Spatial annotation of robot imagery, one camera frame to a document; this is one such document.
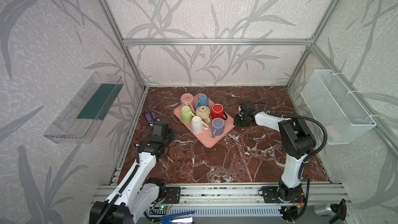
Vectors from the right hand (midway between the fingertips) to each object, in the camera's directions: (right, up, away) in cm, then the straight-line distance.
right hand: (235, 118), depth 101 cm
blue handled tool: (-33, -41, -32) cm, 62 cm away
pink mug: (-31, +13, -2) cm, 34 cm away
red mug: (-12, +5, -5) cm, 14 cm away
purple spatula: (-58, 0, +2) cm, 58 cm away
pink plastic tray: (-18, -11, -8) cm, 23 cm away
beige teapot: (-20, +5, -5) cm, 22 cm away
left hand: (-36, -2, -17) cm, 40 cm away
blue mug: (-21, +12, +1) cm, 24 cm away
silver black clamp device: (+32, -30, -42) cm, 61 cm away
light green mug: (-31, +3, -7) cm, 32 cm away
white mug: (-24, -3, -12) cm, 27 cm away
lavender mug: (-13, -3, -12) cm, 18 cm away
